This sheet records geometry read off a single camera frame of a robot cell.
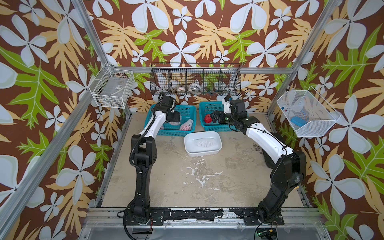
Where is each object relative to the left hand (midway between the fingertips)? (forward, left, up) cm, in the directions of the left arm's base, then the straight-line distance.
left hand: (175, 115), depth 101 cm
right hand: (-9, -26, +11) cm, 29 cm away
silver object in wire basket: (+12, -14, +14) cm, 23 cm away
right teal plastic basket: (+17, -23, -9) cm, 30 cm away
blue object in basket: (-16, -70, +13) cm, 73 cm away
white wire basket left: (+3, +35, +21) cm, 41 cm away
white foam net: (-12, -21, -14) cm, 28 cm away
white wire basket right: (-11, -77, +15) cm, 79 cm away
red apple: (-7, 0, -1) cm, 7 cm away
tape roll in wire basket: (+10, -4, +15) cm, 18 cm away
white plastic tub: (-20, -12, -12) cm, 27 cm away
